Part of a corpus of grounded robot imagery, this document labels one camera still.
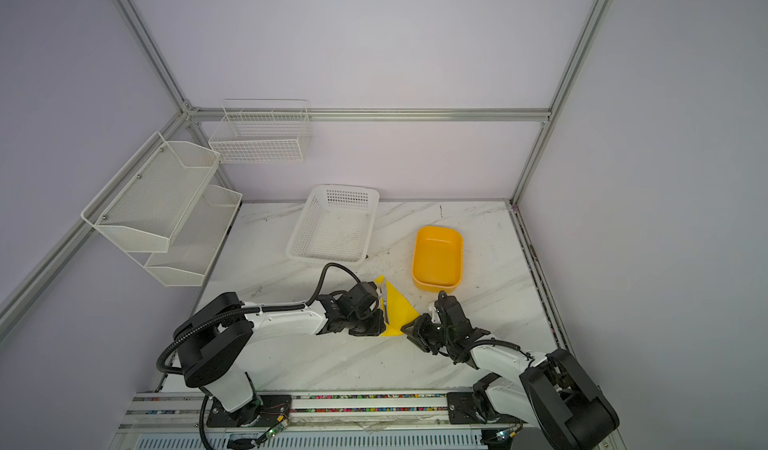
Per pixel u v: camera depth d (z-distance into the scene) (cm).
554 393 43
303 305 58
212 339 46
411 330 81
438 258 108
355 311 69
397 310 91
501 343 57
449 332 69
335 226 115
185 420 73
